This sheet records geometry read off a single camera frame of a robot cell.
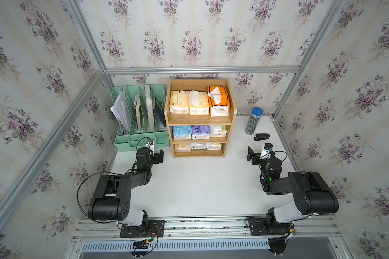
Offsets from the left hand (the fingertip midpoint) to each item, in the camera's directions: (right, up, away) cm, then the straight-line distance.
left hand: (154, 149), depth 93 cm
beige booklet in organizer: (-12, +27, +5) cm, 30 cm away
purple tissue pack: (+27, +11, -11) cm, 31 cm away
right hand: (+61, +2, -3) cm, 61 cm away
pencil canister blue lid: (+61, +16, +8) cm, 64 cm away
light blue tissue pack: (+17, +10, -10) cm, 23 cm away
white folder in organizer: (-3, +24, +2) cm, 25 cm away
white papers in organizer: (-17, +23, -5) cm, 29 cm away
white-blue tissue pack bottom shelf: (+26, +2, +2) cm, 26 cm away
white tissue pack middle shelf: (+36, +11, -11) cm, 39 cm away
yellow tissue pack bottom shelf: (+19, 0, +2) cm, 19 cm away
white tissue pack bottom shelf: (+37, +2, +2) cm, 37 cm away
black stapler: (+69, +7, +13) cm, 70 cm away
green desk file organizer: (-11, +23, +6) cm, 26 cm away
